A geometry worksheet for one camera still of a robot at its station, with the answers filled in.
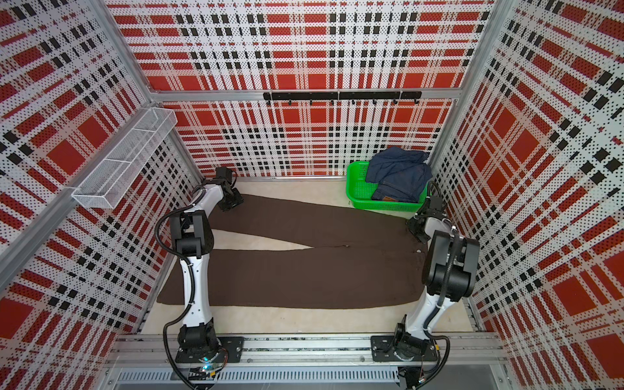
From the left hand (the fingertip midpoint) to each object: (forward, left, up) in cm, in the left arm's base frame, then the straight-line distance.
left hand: (240, 201), depth 110 cm
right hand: (-16, -76, +2) cm, 78 cm away
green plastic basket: (+7, -56, -2) cm, 56 cm away
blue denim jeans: (+11, -75, +6) cm, 76 cm away
